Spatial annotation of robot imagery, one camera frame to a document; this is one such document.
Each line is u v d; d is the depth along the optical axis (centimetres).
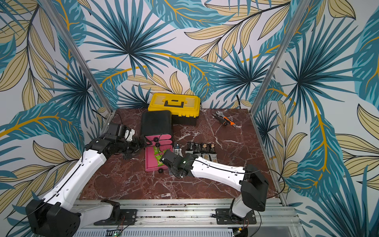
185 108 99
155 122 93
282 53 84
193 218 75
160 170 86
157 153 92
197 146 97
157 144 88
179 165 55
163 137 86
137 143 68
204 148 98
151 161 91
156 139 85
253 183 42
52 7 69
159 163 89
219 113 117
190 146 97
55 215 37
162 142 89
